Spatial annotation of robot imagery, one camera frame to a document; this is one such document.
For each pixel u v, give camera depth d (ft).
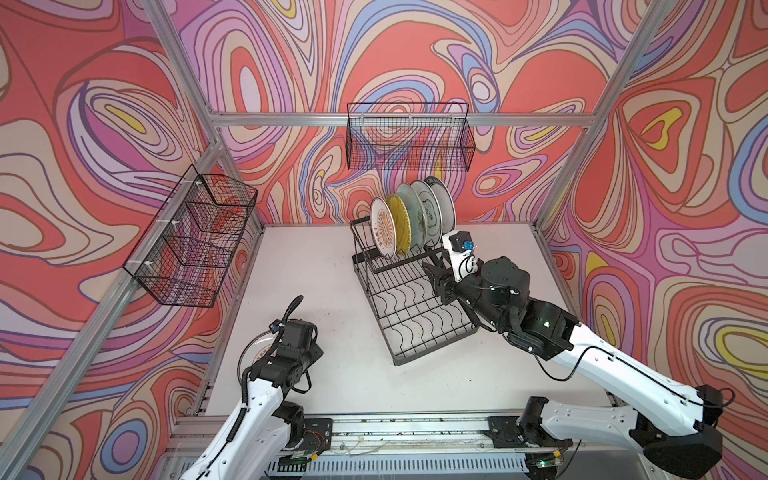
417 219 2.61
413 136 3.14
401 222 2.52
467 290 1.80
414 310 3.07
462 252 1.67
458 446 2.39
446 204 2.52
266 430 1.93
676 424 1.26
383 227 2.76
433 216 2.43
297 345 2.05
